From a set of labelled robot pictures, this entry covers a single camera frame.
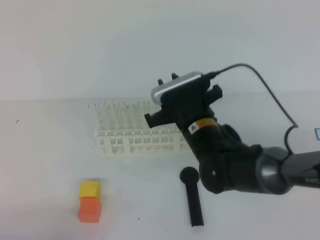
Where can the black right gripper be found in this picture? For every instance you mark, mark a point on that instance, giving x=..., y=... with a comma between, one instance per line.
x=188, y=104

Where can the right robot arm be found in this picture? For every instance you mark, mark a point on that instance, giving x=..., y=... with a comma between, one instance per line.
x=225, y=162

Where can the white plastic test tube rack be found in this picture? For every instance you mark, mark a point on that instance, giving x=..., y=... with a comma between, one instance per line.
x=124, y=131

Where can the clear tube far left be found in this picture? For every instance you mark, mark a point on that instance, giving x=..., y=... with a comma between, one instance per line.
x=91, y=105

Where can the black plastic scoop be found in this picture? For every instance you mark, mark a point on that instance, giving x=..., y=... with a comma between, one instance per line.
x=190, y=177

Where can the blue marked label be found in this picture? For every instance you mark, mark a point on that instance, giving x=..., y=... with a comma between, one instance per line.
x=317, y=133

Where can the yellow cube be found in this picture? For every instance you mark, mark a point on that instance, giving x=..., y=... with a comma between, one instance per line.
x=89, y=189

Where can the orange cube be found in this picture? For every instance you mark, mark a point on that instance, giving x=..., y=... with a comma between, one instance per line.
x=89, y=210

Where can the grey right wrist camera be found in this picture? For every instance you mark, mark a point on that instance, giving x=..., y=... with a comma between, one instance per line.
x=177, y=83

